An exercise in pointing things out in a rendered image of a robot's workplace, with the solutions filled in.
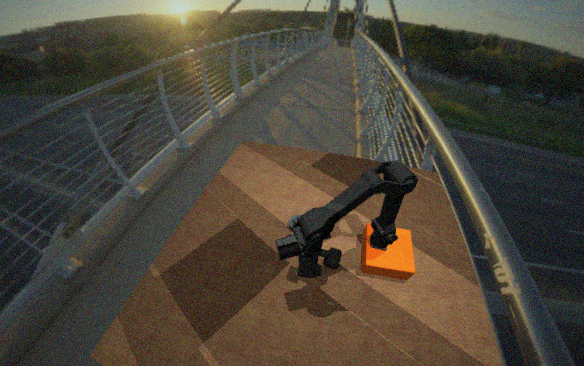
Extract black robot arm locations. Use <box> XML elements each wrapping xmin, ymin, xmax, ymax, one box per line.
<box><xmin>275</xmin><ymin>160</ymin><xmax>418</xmax><ymax>278</ymax></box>

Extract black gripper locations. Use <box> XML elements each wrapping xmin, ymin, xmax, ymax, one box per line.
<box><xmin>302</xmin><ymin>247</ymin><xmax>342</xmax><ymax>270</ymax></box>

